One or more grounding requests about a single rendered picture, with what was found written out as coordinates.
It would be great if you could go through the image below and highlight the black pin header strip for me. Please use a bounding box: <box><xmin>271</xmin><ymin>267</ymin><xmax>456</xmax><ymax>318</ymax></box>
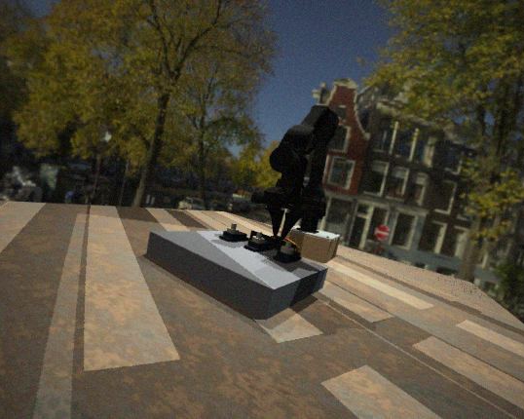
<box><xmin>248</xmin><ymin>231</ymin><xmax>296</xmax><ymax>250</ymax></box>

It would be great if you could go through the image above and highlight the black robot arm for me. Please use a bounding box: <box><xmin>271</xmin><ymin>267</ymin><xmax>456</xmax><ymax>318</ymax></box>
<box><xmin>264</xmin><ymin>105</ymin><xmax>339</xmax><ymax>234</ymax></box>

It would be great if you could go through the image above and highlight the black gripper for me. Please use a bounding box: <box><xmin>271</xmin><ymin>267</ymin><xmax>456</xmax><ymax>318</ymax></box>
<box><xmin>250</xmin><ymin>175</ymin><xmax>323</xmax><ymax>240</ymax></box>

